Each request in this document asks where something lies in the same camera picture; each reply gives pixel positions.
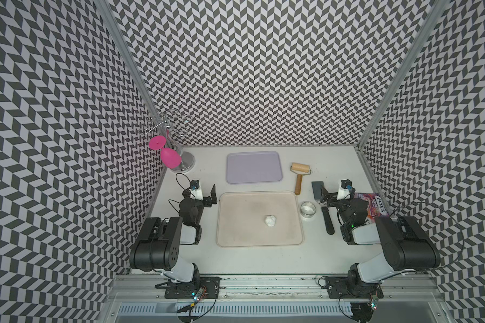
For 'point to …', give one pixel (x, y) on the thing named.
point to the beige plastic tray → (241, 218)
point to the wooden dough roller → (300, 169)
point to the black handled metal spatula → (317, 187)
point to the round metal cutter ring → (308, 209)
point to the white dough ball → (270, 220)
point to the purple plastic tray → (246, 167)
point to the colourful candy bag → (376, 206)
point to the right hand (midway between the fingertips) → (330, 186)
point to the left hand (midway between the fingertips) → (204, 185)
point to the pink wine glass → (169, 157)
